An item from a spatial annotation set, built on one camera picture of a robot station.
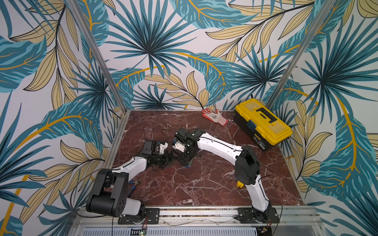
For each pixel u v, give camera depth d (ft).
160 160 2.49
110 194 1.39
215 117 3.75
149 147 2.35
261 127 2.96
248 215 2.40
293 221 2.42
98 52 2.75
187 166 2.96
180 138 2.30
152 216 2.40
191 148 2.43
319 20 2.39
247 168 1.68
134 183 2.73
